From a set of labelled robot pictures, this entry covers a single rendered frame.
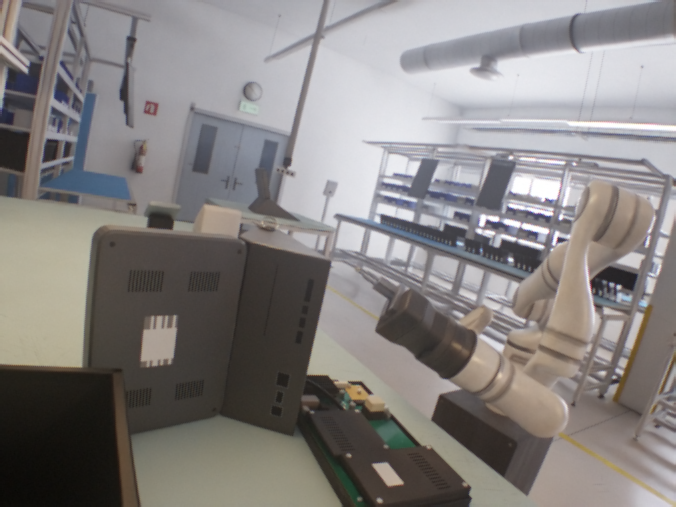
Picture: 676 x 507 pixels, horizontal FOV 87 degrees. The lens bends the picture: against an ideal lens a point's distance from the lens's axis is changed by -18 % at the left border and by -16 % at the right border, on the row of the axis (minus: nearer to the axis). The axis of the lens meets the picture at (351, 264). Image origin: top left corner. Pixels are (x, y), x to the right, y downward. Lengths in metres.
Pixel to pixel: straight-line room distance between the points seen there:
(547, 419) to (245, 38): 7.26
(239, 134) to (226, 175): 0.73
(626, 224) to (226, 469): 0.59
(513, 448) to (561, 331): 0.42
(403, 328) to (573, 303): 0.26
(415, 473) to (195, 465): 0.22
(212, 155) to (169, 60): 1.67
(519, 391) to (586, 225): 0.25
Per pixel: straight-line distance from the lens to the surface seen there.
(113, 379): 0.32
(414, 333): 0.54
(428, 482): 0.44
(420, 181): 5.57
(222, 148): 7.28
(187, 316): 0.42
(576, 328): 0.64
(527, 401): 0.63
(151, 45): 7.20
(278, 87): 7.56
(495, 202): 4.61
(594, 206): 0.65
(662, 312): 4.40
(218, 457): 0.45
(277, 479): 0.43
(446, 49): 5.42
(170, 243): 0.39
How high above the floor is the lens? 1.28
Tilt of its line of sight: 9 degrees down
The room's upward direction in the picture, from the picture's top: 13 degrees clockwise
